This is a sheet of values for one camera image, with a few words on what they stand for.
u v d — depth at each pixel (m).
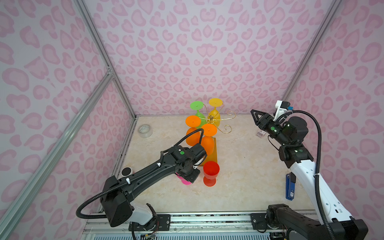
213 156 0.95
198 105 0.81
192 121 0.72
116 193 0.41
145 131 1.09
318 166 0.47
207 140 0.72
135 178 0.43
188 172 0.62
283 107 0.59
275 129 0.59
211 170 0.76
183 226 0.72
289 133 0.52
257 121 0.62
